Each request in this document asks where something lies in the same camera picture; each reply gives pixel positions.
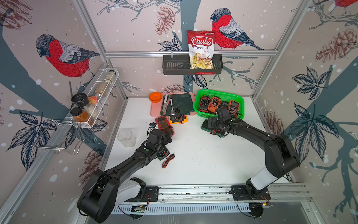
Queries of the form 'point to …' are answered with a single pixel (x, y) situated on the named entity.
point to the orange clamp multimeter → (214, 102)
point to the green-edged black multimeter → (163, 153)
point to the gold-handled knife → (165, 105)
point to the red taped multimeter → (163, 124)
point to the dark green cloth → (182, 103)
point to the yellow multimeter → (178, 119)
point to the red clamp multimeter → (204, 103)
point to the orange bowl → (155, 97)
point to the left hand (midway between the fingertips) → (166, 131)
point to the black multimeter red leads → (224, 104)
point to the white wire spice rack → (97, 92)
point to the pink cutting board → (155, 108)
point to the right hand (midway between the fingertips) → (213, 121)
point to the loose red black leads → (166, 162)
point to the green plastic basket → (224, 96)
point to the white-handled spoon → (172, 111)
